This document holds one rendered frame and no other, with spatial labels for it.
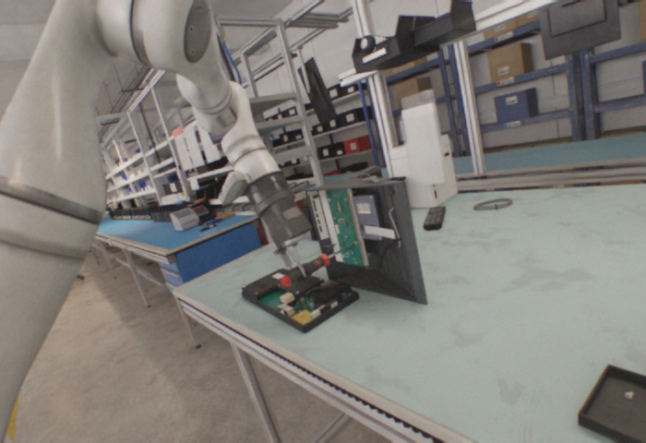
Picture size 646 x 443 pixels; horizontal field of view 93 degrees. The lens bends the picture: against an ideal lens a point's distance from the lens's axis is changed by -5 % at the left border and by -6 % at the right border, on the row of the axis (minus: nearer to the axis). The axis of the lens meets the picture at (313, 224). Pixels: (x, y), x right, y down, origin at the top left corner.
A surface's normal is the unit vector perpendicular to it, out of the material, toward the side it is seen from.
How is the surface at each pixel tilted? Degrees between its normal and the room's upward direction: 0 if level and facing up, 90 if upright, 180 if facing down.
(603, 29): 98
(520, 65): 90
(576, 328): 0
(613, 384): 0
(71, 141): 81
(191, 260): 90
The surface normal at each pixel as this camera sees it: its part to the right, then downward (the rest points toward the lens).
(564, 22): -0.65, 0.47
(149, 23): -0.04, 0.54
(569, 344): -0.26, -0.94
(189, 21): 0.93, 0.37
